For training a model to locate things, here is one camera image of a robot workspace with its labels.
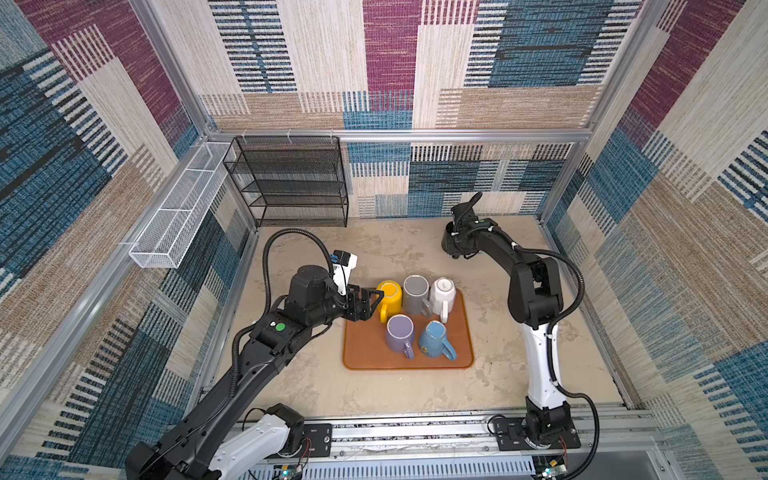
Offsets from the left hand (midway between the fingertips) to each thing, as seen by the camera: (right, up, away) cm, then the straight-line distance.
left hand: (372, 288), depth 71 cm
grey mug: (+11, -4, +16) cm, 20 cm away
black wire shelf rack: (-31, +34, +38) cm, 59 cm away
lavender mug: (+7, -13, +12) cm, 19 cm away
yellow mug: (+5, -6, +18) cm, 20 cm away
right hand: (+28, +9, +33) cm, 44 cm away
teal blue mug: (+16, -16, +10) cm, 24 cm away
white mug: (+19, -5, +17) cm, 27 cm away
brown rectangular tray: (-3, -19, +18) cm, 26 cm away
